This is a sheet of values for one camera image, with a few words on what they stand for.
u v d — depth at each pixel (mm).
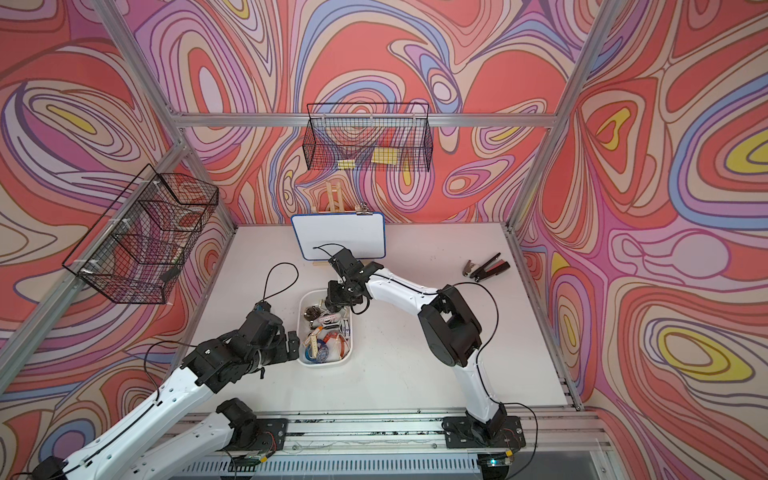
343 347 863
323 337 885
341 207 908
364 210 901
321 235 964
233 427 621
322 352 827
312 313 916
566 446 762
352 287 671
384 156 905
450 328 522
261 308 690
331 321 907
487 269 1046
